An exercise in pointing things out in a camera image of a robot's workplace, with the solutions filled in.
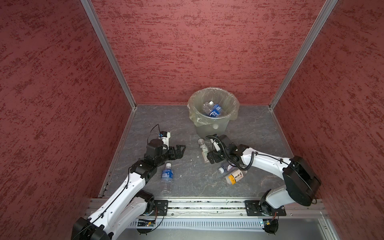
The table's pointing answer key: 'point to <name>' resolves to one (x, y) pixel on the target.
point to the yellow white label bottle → (232, 179)
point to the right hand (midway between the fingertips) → (213, 157)
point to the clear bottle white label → (201, 142)
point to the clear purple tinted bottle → (227, 168)
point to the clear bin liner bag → (228, 102)
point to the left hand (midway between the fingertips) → (179, 150)
